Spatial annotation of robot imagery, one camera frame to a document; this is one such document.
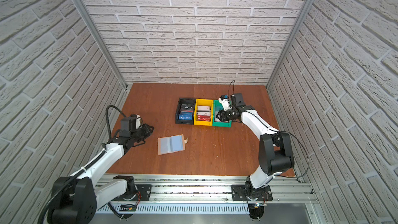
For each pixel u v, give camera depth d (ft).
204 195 2.44
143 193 2.42
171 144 2.94
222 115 2.60
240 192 2.41
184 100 3.60
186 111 3.38
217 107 3.29
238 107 2.24
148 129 2.54
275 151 1.52
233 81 3.96
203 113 3.36
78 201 1.29
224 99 2.67
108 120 2.23
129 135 2.15
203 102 3.32
